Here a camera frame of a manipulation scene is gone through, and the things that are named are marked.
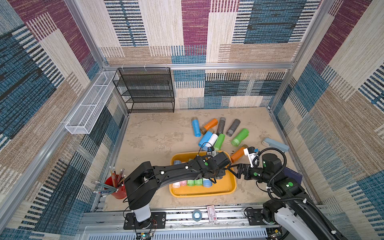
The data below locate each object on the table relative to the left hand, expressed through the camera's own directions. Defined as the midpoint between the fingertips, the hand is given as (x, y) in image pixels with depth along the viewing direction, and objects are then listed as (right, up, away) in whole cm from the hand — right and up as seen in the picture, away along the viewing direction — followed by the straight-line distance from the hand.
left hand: (223, 171), depth 80 cm
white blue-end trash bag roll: (-4, +13, +19) cm, 23 cm away
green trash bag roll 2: (+17, +17, +22) cm, 33 cm away
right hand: (+4, +2, -5) cm, 7 cm away
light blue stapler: (+33, +13, +17) cm, 39 cm away
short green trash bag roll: (-13, -6, +1) cm, 15 cm away
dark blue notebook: (+41, -4, +8) cm, 42 cm away
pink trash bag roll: (-21, -7, +1) cm, 22 cm away
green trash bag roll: (-17, -6, +1) cm, 19 cm away
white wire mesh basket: (-67, +28, -9) cm, 74 cm away
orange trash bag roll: (-3, +25, +28) cm, 38 cm away
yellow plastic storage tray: (+2, -10, +4) cm, 11 cm away
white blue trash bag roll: (-25, -7, 0) cm, 26 cm away
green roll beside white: (+1, +14, +19) cm, 24 cm away
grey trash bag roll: (+4, +24, +27) cm, 36 cm away
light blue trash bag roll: (-8, +15, +19) cm, 26 cm away
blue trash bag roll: (-14, +25, +28) cm, 40 cm away
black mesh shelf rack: (-50, +50, +30) cm, 77 cm away
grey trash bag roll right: (+12, +23, +27) cm, 37 cm away
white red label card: (-7, -19, -6) cm, 21 cm away
